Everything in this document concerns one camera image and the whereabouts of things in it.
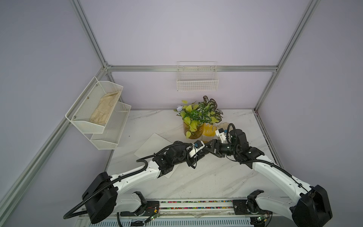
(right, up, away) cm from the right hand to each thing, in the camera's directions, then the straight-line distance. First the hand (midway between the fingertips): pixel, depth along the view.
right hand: (206, 149), depth 76 cm
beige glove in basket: (-58, +20, +1) cm, 61 cm away
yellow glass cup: (+6, +7, +29) cm, 30 cm away
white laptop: (-34, -1, +23) cm, 41 cm away
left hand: (-4, -1, +1) cm, 4 cm away
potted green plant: (-5, +19, +8) cm, 21 cm away
